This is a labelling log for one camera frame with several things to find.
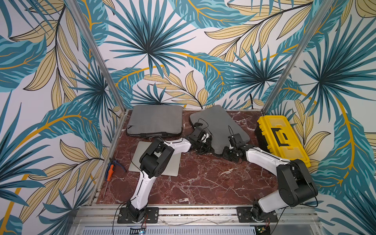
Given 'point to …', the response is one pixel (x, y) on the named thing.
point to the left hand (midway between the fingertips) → (214, 151)
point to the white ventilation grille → (169, 230)
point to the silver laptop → (171, 169)
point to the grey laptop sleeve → (220, 125)
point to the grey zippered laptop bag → (154, 120)
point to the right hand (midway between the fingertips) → (224, 154)
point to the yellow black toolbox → (276, 134)
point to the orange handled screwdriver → (110, 174)
